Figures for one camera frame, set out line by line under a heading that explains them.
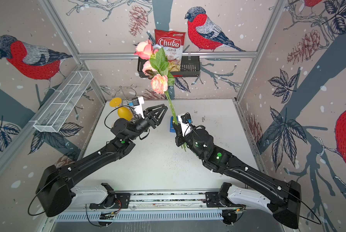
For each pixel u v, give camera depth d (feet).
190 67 3.11
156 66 1.84
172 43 2.72
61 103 2.52
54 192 1.26
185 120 1.73
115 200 2.36
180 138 1.85
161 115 1.97
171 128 3.30
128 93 3.90
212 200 2.39
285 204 1.28
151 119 1.85
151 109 2.06
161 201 2.44
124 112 3.01
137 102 1.85
